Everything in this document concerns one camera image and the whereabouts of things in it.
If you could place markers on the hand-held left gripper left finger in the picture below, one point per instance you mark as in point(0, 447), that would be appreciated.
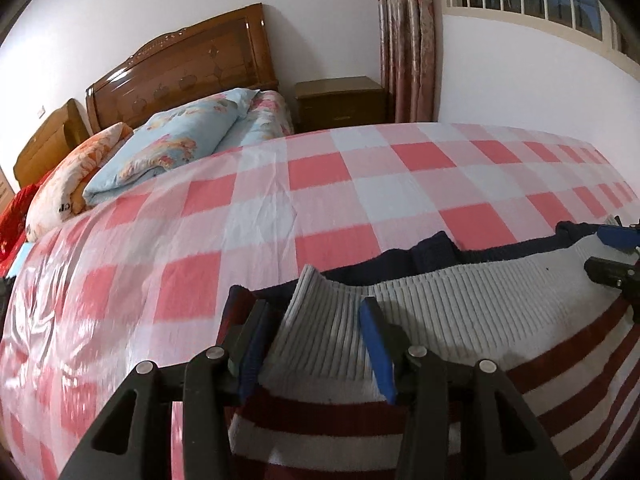
point(252, 352)

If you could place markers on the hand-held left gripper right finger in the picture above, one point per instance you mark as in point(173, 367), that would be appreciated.
point(378, 355)

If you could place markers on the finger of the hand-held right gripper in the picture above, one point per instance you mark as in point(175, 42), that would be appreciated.
point(617, 236)
point(606, 270)

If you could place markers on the striped knit sweater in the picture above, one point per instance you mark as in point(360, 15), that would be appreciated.
point(450, 300)

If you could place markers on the pink checkered bed sheet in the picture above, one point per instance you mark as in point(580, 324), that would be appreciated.
point(325, 195)

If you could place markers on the light blue floral pillow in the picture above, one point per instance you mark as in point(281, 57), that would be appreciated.
point(170, 145)

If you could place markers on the orange floral pillow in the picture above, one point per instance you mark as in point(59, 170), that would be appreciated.
point(75, 175)

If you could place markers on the wooden nightstand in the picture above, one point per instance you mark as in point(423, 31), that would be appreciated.
point(340, 105)

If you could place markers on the red folded blanket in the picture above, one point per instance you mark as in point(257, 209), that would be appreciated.
point(12, 225)

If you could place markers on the pink floral curtain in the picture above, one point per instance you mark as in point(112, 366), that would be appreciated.
point(407, 45)

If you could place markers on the small wooden headboard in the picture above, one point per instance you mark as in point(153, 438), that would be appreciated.
point(50, 145)

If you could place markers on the large carved wooden headboard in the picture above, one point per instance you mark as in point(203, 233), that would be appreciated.
point(190, 67)

